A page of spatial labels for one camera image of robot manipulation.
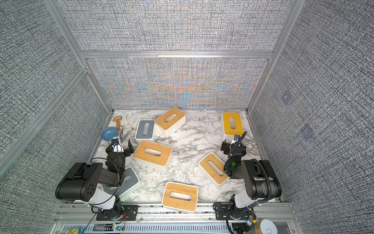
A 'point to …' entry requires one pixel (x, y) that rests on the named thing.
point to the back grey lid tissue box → (145, 130)
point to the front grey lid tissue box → (130, 180)
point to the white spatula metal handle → (130, 130)
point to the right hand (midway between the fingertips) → (234, 137)
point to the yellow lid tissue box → (232, 124)
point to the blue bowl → (109, 133)
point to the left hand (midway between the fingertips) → (123, 140)
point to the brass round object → (72, 230)
